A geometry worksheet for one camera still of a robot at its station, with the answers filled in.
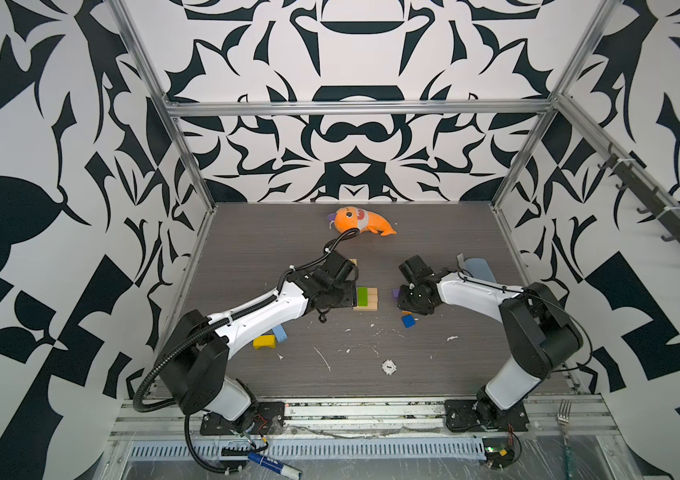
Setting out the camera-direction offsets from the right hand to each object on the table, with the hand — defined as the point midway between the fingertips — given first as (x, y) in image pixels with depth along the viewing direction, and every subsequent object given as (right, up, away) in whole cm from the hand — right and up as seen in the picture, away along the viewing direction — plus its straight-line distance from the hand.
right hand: (405, 302), depth 93 cm
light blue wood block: (-37, -8, -6) cm, 38 cm away
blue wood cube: (+1, -5, -2) cm, 6 cm away
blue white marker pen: (-34, -31, -26) cm, 53 cm away
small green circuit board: (+17, -30, -22) cm, 41 cm away
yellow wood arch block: (-41, -9, -9) cm, 43 cm away
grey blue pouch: (+25, +10, +6) cm, 28 cm away
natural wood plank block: (-10, -1, -1) cm, 10 cm away
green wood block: (-13, +1, +1) cm, 13 cm away
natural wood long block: (-10, +1, +1) cm, 10 cm away
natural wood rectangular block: (-10, +3, +2) cm, 10 cm away
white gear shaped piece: (-7, -15, -10) cm, 20 cm away
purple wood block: (-4, +4, -4) cm, 7 cm away
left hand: (-17, +5, -10) cm, 20 cm away
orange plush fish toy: (-17, +26, +12) cm, 34 cm away
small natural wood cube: (-15, +12, +9) cm, 21 cm away
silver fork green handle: (+35, -24, -19) cm, 46 cm away
